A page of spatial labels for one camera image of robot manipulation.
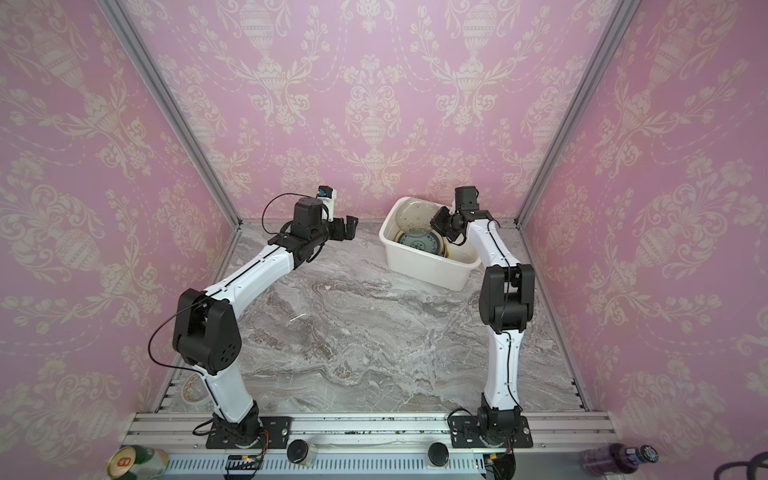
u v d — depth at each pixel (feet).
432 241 3.48
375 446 2.40
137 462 2.04
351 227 2.67
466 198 2.62
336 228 2.62
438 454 2.30
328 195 2.56
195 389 2.67
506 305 1.96
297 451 2.08
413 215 3.38
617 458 2.09
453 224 2.80
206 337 1.59
